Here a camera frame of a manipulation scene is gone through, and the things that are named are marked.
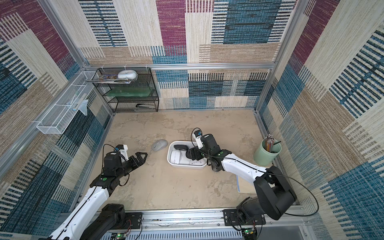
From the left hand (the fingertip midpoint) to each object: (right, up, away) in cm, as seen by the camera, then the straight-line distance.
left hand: (142, 156), depth 83 cm
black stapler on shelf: (-10, +31, +28) cm, 43 cm away
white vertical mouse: (+18, -2, +9) cm, 20 cm away
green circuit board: (-5, -34, -13) cm, 37 cm away
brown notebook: (+56, -16, 0) cm, 59 cm away
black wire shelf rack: (-26, +33, +36) cm, 55 cm away
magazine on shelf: (-21, +45, +9) cm, 50 cm away
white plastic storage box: (+22, -6, +9) cm, 25 cm away
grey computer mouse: (+6, +4, +13) cm, 15 cm away
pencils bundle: (+69, +8, -1) cm, 69 cm away
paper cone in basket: (-29, +27, -4) cm, 40 cm away
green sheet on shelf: (-13, +38, +13) cm, 43 cm away
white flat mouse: (+33, -5, +6) cm, 34 cm away
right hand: (+29, +5, +4) cm, 29 cm away
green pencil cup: (+67, -1, +3) cm, 67 cm away
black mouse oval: (+20, +3, +13) cm, 24 cm away
